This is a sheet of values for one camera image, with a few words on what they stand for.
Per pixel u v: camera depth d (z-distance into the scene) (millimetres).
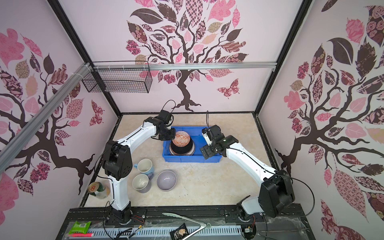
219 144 580
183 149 936
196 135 1067
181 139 976
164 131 785
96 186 736
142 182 833
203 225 697
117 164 517
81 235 686
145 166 869
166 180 835
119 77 947
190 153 937
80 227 696
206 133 669
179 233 683
